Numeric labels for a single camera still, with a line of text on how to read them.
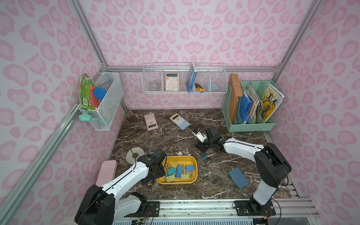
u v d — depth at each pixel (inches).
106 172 33.2
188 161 35.4
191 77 34.6
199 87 36.8
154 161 24.2
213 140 28.3
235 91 33.0
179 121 43.3
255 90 41.8
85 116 24.7
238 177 32.4
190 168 33.9
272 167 18.3
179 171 32.4
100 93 29.6
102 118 28.4
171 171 32.3
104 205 15.6
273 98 38.3
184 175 33.2
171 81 36.7
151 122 43.3
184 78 38.7
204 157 34.5
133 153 37.5
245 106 38.2
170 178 31.6
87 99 27.4
